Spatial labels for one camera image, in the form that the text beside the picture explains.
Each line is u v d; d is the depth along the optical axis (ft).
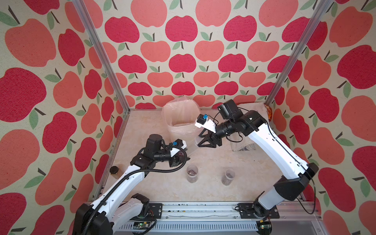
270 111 3.65
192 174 2.75
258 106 3.42
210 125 1.87
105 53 2.90
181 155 2.40
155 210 2.45
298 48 2.77
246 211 2.40
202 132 2.14
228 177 2.46
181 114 3.16
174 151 2.09
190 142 2.14
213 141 1.87
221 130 1.86
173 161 2.12
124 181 1.59
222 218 2.44
